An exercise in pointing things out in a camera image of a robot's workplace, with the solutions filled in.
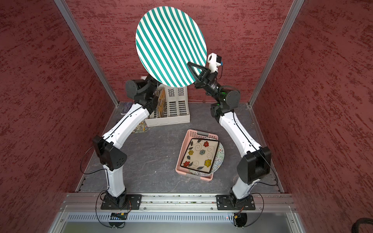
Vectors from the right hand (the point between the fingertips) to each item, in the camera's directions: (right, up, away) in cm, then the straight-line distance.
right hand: (185, 69), depth 50 cm
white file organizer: (-10, -10, +67) cm, 69 cm away
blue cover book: (-53, -9, +67) cm, 86 cm away
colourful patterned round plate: (+18, -41, +30) cm, 54 cm away
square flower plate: (+8, -41, +36) cm, 56 cm away
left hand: (-4, +4, -4) cm, 7 cm away
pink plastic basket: (+1, -30, +47) cm, 56 cm away
